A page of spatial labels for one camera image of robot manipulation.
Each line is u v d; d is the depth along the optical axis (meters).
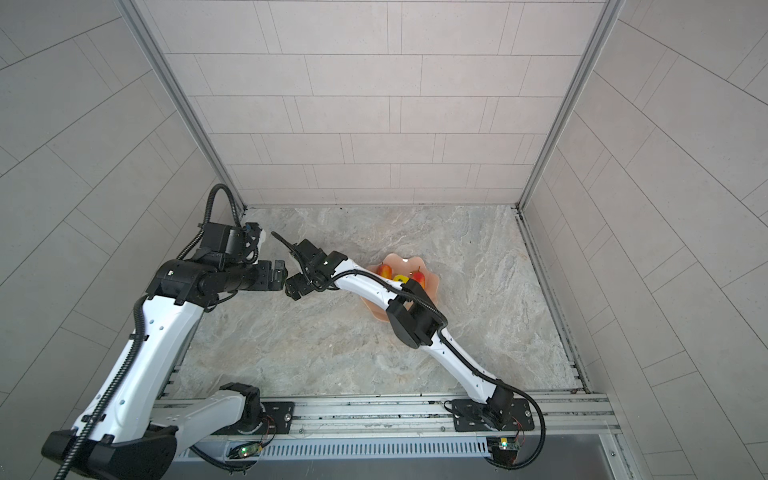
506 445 0.68
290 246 0.73
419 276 0.91
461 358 0.61
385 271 0.91
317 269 0.69
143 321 0.41
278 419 0.71
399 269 0.95
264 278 0.61
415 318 0.59
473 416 0.71
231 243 0.52
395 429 0.71
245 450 0.65
